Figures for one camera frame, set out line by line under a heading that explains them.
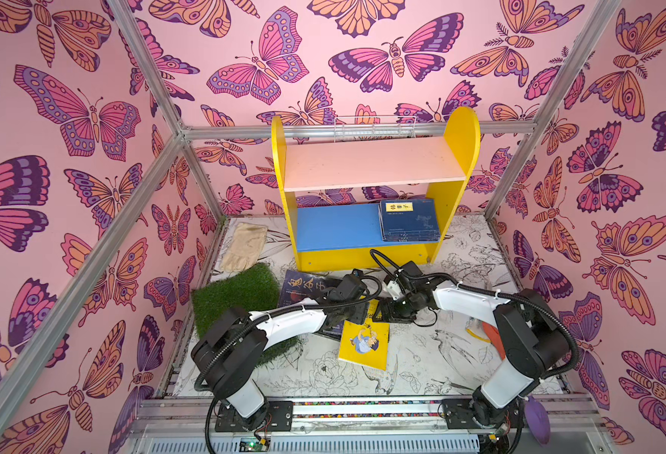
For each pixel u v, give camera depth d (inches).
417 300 27.1
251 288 37.9
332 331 33.0
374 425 28.7
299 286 36.9
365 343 32.2
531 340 18.2
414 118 36.1
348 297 26.6
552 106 33.7
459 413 28.7
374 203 45.0
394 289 33.6
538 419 28.1
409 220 36.6
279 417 29.2
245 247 43.2
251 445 28.5
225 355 17.5
